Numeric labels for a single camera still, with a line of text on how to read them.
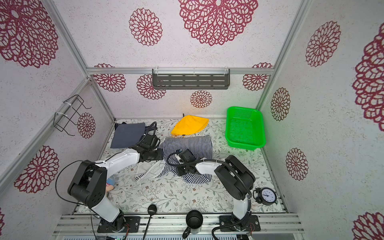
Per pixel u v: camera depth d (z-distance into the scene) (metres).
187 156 0.75
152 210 0.78
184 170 0.81
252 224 0.73
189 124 1.16
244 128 1.14
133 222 0.74
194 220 0.75
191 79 0.94
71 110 0.80
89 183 0.46
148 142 0.73
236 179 0.48
